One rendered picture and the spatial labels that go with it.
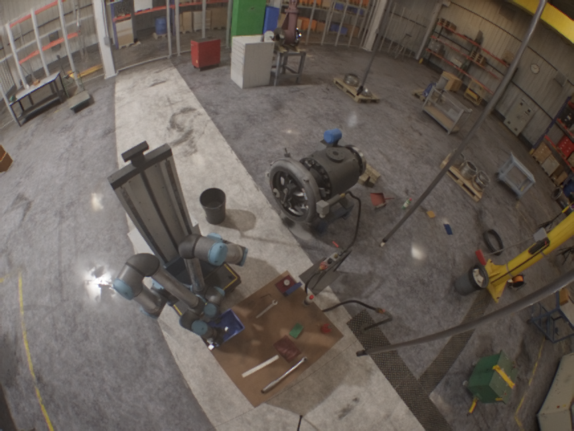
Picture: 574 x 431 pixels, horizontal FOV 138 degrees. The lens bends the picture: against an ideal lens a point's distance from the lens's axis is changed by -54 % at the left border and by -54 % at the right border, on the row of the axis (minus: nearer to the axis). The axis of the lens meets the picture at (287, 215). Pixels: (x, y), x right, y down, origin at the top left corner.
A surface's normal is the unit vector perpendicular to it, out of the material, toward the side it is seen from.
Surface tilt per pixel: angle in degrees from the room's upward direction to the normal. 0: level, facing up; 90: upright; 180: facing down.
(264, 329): 0
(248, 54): 90
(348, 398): 0
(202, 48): 90
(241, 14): 90
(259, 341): 0
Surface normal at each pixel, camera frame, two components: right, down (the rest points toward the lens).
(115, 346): 0.15, -0.57
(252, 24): 0.54, 0.73
